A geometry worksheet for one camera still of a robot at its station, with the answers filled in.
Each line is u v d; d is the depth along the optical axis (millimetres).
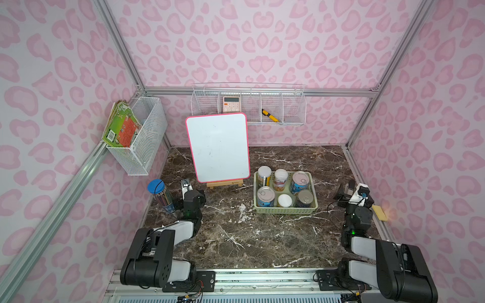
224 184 998
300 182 905
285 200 882
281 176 920
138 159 788
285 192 952
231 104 951
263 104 1021
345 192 967
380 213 947
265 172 920
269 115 979
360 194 695
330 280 721
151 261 426
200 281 723
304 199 844
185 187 767
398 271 421
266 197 861
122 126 731
